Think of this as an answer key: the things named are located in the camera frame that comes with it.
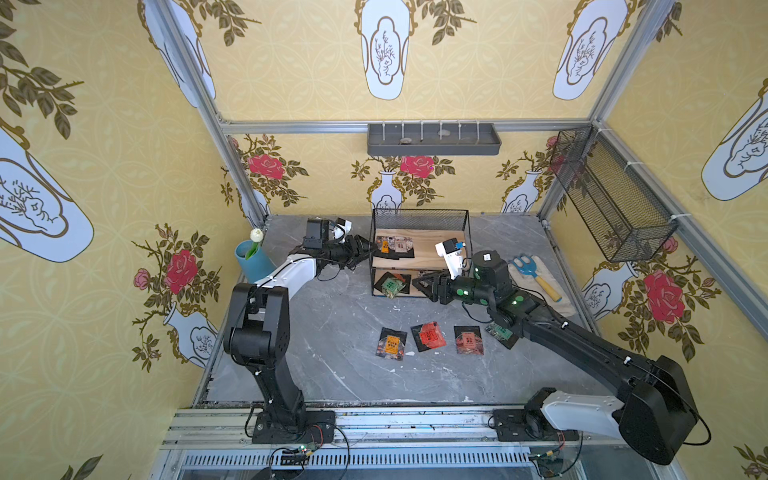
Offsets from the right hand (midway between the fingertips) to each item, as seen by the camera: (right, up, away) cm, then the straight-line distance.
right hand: (412, 286), depth 74 cm
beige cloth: (+42, -3, +26) cm, 50 cm away
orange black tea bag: (-5, -19, +13) cm, 24 cm away
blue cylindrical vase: (-44, +4, +10) cm, 45 cm away
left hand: (-11, +9, +16) cm, 21 cm away
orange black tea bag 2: (-7, +10, +16) cm, 20 cm away
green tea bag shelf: (-5, -3, +24) cm, 24 cm away
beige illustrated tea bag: (-2, +10, +16) cm, 19 cm away
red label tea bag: (+6, -17, +16) cm, 24 cm away
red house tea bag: (+18, -18, +13) cm, 28 cm away
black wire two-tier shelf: (+9, +17, +46) cm, 50 cm away
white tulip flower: (-40, +13, +2) cm, 42 cm away
